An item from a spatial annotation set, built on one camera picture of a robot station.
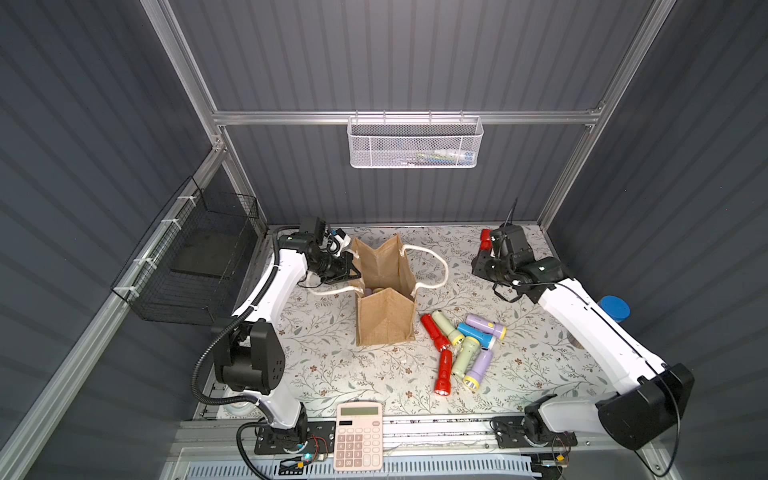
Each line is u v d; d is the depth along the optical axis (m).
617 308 0.75
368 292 0.75
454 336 0.87
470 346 0.86
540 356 0.87
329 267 0.72
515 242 0.58
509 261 0.58
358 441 0.72
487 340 0.86
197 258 0.73
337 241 0.76
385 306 0.80
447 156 0.91
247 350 0.45
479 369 0.82
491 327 0.89
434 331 0.89
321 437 0.72
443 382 0.80
